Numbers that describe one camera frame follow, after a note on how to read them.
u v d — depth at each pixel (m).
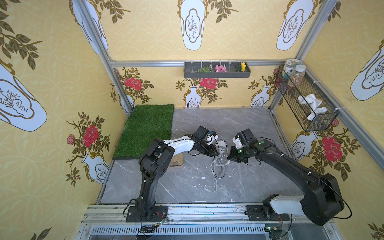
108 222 0.72
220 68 0.88
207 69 0.88
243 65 0.88
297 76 0.80
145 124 1.10
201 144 0.81
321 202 0.40
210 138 0.82
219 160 0.88
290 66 0.86
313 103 0.70
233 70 0.91
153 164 0.51
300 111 0.76
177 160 0.90
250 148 0.62
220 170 0.85
